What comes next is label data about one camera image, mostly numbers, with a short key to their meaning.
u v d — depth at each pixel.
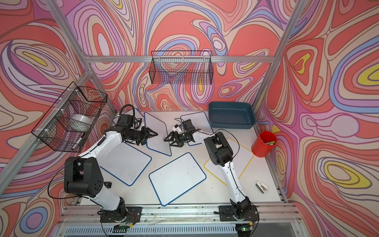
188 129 0.87
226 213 0.73
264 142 0.84
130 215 0.73
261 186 0.80
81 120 0.71
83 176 0.45
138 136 0.78
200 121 1.18
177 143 0.94
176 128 0.98
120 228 0.72
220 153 0.63
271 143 0.87
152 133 0.82
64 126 0.72
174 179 0.85
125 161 1.07
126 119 0.71
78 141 0.72
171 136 0.92
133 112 0.82
